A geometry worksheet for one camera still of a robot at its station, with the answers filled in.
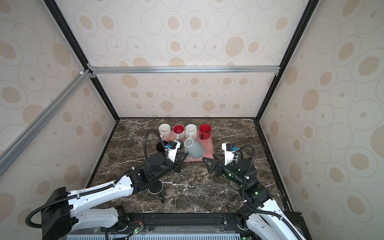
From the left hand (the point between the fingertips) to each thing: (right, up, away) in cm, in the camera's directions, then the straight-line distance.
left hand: (190, 153), depth 71 cm
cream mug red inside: (-10, +11, +38) cm, 41 cm away
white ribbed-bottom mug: (-1, +11, +34) cm, 36 cm away
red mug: (+9, +11, +35) cm, 38 cm away
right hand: (+9, -1, -2) cm, 9 cm away
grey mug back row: (+2, +2, -1) cm, 3 cm away
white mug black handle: (-16, +3, +4) cm, 16 cm away
